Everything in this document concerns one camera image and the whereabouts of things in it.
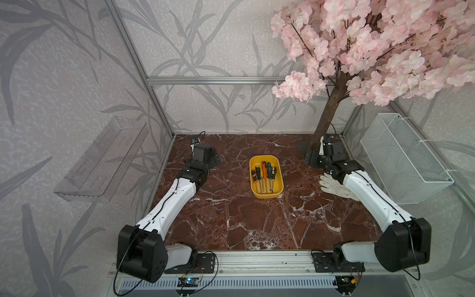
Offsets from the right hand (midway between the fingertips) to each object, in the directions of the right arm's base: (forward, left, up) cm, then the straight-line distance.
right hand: (312, 155), depth 85 cm
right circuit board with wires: (-47, -9, -24) cm, 54 cm away
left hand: (-1, +49, +2) cm, 50 cm away
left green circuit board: (-46, +54, -20) cm, 74 cm away
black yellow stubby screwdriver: (0, +17, -18) cm, 25 cm away
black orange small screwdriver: (0, +27, -18) cm, 32 cm away
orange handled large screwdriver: (+1, +21, -17) cm, 28 cm away
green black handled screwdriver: (+2, +19, -17) cm, 25 cm away
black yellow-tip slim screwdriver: (0, +25, -18) cm, 31 cm away
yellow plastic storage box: (+7, +15, -14) cm, 22 cm away
